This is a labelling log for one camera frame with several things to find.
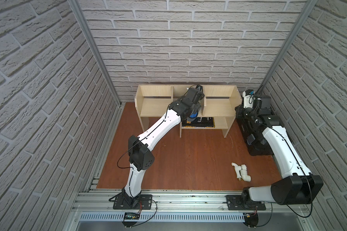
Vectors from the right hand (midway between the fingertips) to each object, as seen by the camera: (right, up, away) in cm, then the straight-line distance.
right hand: (238, 107), depth 79 cm
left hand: (-30, +7, +5) cm, 31 cm away
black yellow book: (-20, -9, +11) cm, 24 cm away
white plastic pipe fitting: (+3, -38, +4) cm, 38 cm away
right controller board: (+2, -57, -9) cm, 58 cm away
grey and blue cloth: (-26, -5, -1) cm, 27 cm away
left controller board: (-59, -57, -6) cm, 82 cm away
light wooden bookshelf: (-8, +3, +9) cm, 12 cm away
